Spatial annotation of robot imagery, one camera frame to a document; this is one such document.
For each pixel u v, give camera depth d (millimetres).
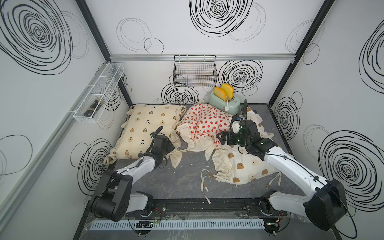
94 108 666
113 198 414
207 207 749
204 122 929
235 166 809
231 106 989
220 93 994
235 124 705
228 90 1000
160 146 688
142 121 958
